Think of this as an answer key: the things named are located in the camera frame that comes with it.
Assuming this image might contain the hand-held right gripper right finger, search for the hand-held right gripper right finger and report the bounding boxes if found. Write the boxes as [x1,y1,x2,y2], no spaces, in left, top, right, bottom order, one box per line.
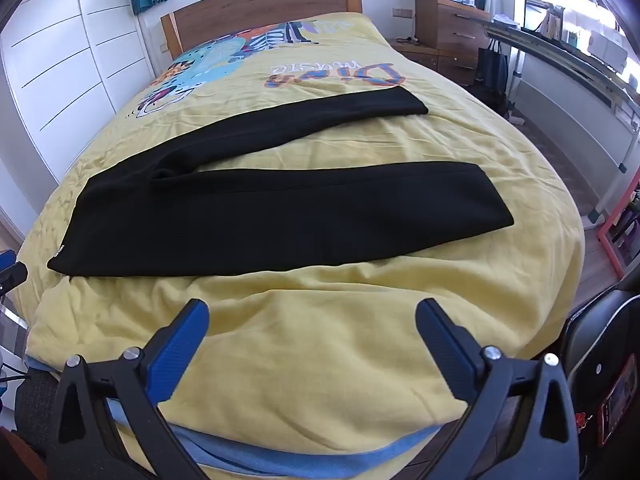
[415,298,583,480]

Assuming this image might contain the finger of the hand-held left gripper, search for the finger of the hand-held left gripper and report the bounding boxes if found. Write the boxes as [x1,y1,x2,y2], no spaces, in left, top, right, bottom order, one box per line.
[0,250,29,297]

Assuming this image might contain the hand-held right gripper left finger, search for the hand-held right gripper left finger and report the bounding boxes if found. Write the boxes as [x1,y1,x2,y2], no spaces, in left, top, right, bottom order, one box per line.
[47,298,211,480]

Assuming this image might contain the black pants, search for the black pants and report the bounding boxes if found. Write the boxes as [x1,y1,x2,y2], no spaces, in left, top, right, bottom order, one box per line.
[46,85,516,279]

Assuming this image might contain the yellow printed blanket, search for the yellow printed blanket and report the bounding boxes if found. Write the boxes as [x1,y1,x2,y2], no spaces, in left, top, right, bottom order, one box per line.
[10,12,586,478]

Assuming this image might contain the black chair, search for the black chair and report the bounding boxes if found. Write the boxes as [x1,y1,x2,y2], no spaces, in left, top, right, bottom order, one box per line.
[560,285,640,480]

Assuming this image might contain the white wardrobe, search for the white wardrobe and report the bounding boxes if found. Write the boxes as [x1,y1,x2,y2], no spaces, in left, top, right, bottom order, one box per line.
[0,0,156,186]

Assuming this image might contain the white radiator cover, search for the white radiator cover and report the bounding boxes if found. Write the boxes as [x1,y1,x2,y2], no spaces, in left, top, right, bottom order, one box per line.
[520,52,640,171]

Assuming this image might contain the black bag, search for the black bag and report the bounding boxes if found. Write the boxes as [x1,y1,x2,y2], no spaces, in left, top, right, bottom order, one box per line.
[477,40,511,93]

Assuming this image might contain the low wooden nightstand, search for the low wooden nightstand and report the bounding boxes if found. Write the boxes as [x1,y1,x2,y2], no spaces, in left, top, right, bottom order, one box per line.
[392,40,441,68]

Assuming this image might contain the long grey desk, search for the long grey desk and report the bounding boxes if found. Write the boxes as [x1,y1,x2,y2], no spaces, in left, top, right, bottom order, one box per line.
[485,10,640,221]

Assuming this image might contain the wooden dresser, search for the wooden dresser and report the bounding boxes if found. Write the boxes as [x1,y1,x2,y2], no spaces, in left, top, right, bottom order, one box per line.
[415,0,493,86]

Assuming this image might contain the wooden headboard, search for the wooden headboard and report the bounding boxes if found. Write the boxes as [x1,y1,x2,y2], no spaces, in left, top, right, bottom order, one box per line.
[160,0,362,61]

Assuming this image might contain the red metal frame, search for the red metal frame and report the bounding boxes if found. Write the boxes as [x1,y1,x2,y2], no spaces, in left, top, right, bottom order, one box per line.
[597,160,640,278]

